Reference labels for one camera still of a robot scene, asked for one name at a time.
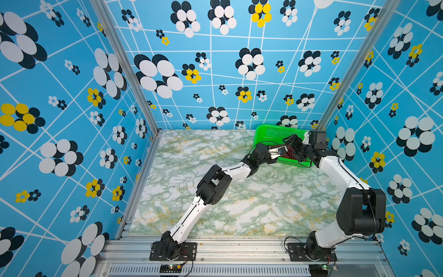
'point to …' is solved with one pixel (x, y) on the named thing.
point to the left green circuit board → (170, 268)
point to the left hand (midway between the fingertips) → (280, 145)
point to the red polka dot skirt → (289, 154)
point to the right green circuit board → (321, 270)
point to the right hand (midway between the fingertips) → (289, 143)
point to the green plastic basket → (269, 134)
